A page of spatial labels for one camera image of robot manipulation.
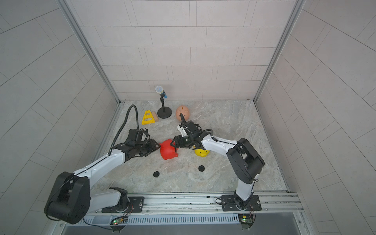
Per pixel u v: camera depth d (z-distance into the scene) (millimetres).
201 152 825
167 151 820
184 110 993
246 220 678
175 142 763
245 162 469
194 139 675
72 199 394
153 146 751
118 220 631
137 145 689
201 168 830
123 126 588
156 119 1039
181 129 804
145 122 1037
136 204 710
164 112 1088
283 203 723
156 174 810
